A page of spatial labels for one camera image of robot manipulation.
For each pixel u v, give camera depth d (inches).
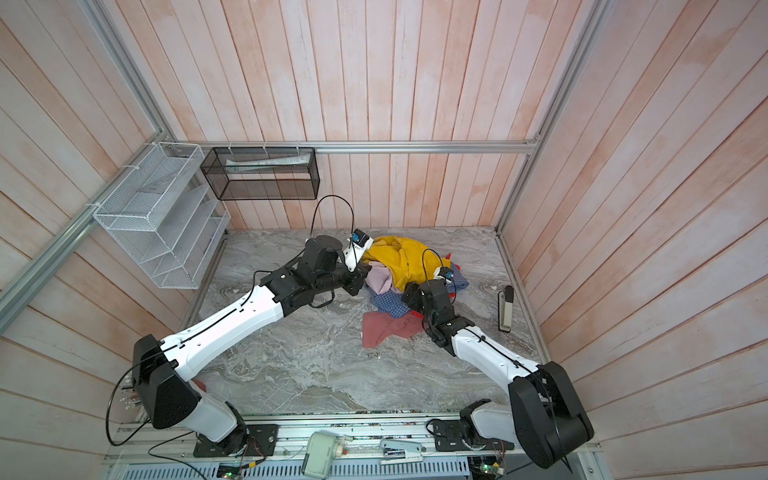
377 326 37.5
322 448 27.1
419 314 37.1
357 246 25.0
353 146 38.4
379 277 32.3
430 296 25.5
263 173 40.9
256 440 28.7
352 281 26.1
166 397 15.9
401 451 27.7
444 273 30.4
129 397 26.1
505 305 37.5
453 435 28.7
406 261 33.5
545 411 16.4
